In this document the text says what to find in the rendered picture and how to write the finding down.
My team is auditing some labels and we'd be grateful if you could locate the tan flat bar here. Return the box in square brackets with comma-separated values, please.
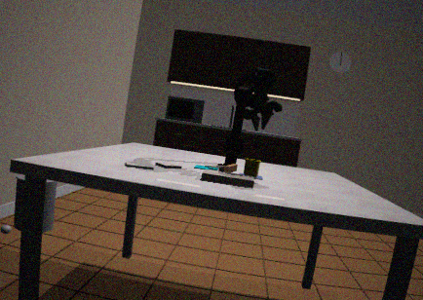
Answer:
[219, 164, 238, 172]

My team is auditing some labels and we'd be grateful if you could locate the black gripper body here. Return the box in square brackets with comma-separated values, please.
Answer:
[239, 92, 282, 120]

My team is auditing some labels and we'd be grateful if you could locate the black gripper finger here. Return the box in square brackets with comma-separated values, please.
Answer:
[247, 113, 260, 131]
[260, 109, 273, 130]

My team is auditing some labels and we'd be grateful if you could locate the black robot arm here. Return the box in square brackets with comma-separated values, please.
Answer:
[223, 67, 276, 166]

